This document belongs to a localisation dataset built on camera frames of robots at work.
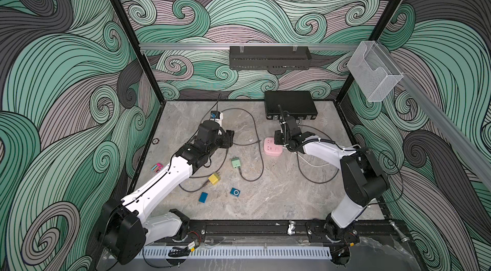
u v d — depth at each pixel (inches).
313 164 36.2
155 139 40.6
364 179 18.2
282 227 29.3
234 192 32.7
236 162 36.1
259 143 39.6
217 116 26.9
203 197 32.2
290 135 28.5
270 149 37.4
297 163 36.3
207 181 33.7
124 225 14.9
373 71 31.1
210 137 23.9
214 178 33.7
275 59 37.4
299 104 45.2
